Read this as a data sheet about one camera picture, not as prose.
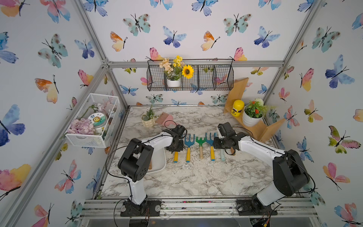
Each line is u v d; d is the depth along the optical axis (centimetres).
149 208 73
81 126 60
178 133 77
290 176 44
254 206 66
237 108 99
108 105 79
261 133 87
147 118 104
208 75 99
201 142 98
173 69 86
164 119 111
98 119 66
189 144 99
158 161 89
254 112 88
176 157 90
